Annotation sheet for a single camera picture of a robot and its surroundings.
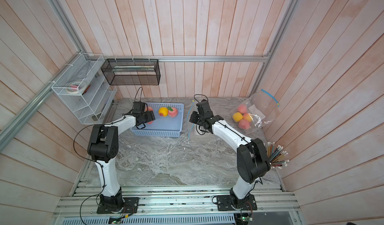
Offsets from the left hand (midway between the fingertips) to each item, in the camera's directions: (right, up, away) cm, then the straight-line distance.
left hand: (149, 118), depth 105 cm
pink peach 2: (+65, -4, -7) cm, 66 cm away
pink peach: (+17, +3, +1) cm, 17 cm away
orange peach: (+67, +1, -4) cm, 68 cm away
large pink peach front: (+67, +7, +2) cm, 67 cm away
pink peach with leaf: (+2, -3, -7) cm, 8 cm away
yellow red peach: (+62, +1, -3) cm, 62 cm away
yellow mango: (+9, +5, +3) cm, 11 cm away
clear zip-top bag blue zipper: (+77, +6, -1) cm, 77 cm away
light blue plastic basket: (+14, -1, +2) cm, 14 cm away
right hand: (+30, +2, -14) cm, 33 cm away
